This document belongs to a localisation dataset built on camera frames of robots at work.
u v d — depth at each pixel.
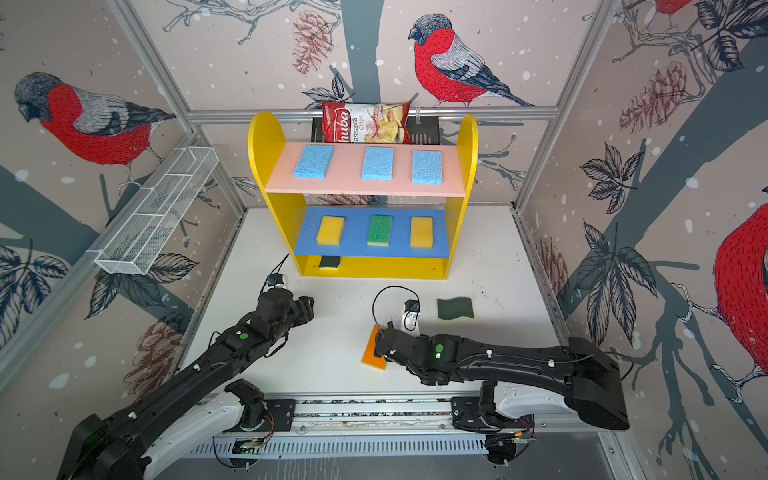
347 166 0.75
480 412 0.66
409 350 0.56
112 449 0.39
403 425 0.73
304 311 0.75
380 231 0.93
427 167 0.73
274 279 0.74
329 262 1.00
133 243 0.71
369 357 0.83
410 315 0.68
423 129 0.93
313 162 0.74
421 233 0.94
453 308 0.91
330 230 0.95
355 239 0.93
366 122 0.86
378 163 0.74
